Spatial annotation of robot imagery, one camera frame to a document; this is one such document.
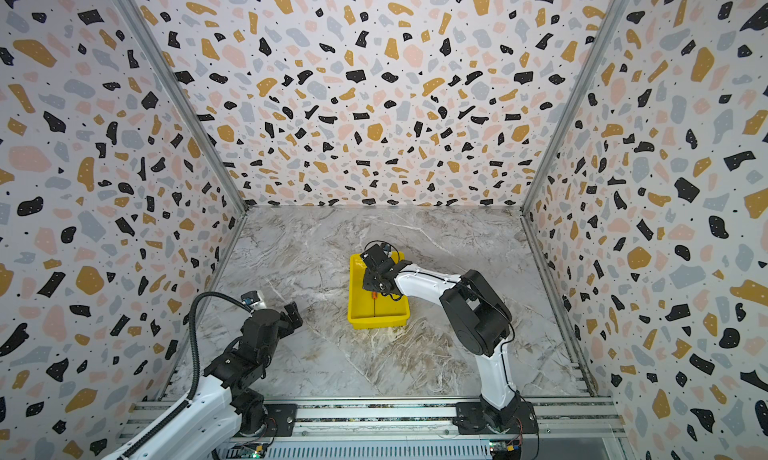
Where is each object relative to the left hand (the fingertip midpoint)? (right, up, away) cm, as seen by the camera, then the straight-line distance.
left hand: (287, 310), depth 84 cm
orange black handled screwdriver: (+24, +2, +11) cm, 26 cm away
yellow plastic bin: (+21, -3, +8) cm, 23 cm away
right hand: (+22, +6, +12) cm, 26 cm away
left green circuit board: (-3, -30, -14) cm, 33 cm away
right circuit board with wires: (+57, -29, -13) cm, 65 cm away
